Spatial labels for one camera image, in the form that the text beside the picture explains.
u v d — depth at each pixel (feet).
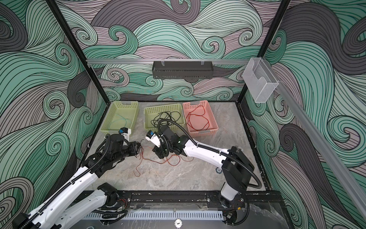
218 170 2.74
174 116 3.56
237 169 1.40
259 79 2.56
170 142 2.00
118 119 3.51
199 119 3.59
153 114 3.62
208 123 3.48
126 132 2.27
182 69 3.13
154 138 2.25
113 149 1.87
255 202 2.42
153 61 3.06
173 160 2.88
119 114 3.62
